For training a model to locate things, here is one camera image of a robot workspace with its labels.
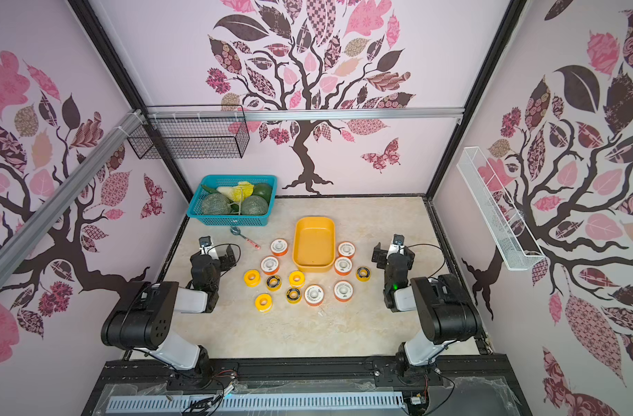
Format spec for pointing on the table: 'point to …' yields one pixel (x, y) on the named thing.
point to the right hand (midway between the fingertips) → (392, 246)
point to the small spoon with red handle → (237, 230)
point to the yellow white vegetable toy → (239, 192)
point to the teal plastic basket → (203, 185)
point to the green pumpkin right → (254, 205)
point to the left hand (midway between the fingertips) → (216, 251)
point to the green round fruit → (264, 190)
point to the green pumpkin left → (216, 204)
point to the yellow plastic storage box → (314, 243)
